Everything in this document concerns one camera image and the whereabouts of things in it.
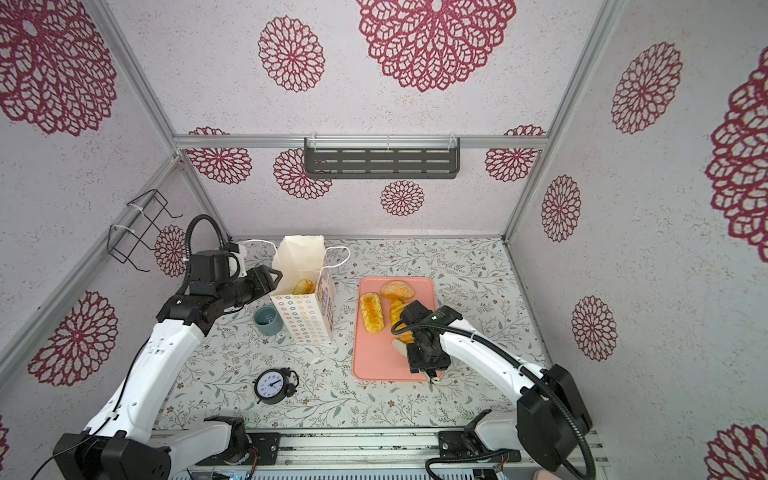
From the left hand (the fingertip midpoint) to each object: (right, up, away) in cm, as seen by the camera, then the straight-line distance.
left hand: (275, 282), depth 78 cm
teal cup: (-8, -13, +17) cm, 23 cm away
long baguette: (+3, -2, +19) cm, 19 cm away
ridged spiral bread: (+32, -10, +19) cm, 39 cm away
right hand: (+38, -22, +3) cm, 44 cm away
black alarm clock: (-2, -28, +4) cm, 29 cm away
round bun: (+33, -3, +22) cm, 40 cm away
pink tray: (+25, -23, +11) cm, 36 cm away
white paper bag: (+9, -3, -5) cm, 11 cm away
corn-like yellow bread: (+25, -10, +17) cm, 32 cm away
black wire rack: (-35, +18, +1) cm, 40 cm away
